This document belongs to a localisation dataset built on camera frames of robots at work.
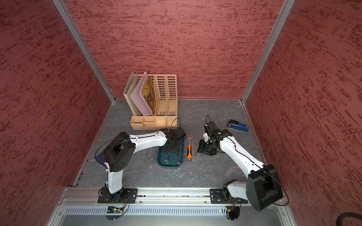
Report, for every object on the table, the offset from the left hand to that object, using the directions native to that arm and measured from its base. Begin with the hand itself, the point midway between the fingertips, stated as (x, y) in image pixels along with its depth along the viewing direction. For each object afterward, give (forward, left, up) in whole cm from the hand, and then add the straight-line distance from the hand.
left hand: (173, 152), depth 90 cm
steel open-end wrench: (-7, -4, +1) cm, 8 cm away
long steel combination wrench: (-2, -18, -1) cm, 19 cm away
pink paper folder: (+27, +24, +24) cm, 43 cm away
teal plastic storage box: (-4, 0, 0) cm, 4 cm away
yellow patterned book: (+37, +18, +18) cm, 45 cm away
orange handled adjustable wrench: (+1, -11, +1) cm, 11 cm away
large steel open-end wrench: (-1, +13, -1) cm, 13 cm away
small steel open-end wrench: (-2, +17, -1) cm, 17 cm away
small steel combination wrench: (+2, -15, -1) cm, 16 cm away
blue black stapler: (+22, -45, +2) cm, 50 cm away
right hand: (-4, -17, +8) cm, 19 cm away
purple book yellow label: (-5, +45, +1) cm, 45 cm away
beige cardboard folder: (+35, +27, +29) cm, 53 cm away
